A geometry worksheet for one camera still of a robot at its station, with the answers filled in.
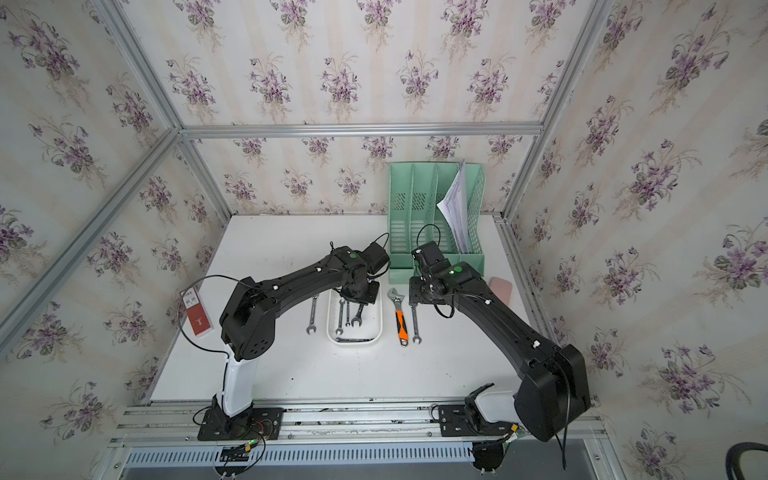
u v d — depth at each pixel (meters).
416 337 0.88
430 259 0.63
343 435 0.73
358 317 0.86
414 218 1.19
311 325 0.91
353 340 0.84
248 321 0.51
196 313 0.93
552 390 0.40
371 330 0.90
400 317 0.91
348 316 0.93
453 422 0.73
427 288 0.57
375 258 0.75
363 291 0.76
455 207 0.88
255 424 0.73
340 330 0.88
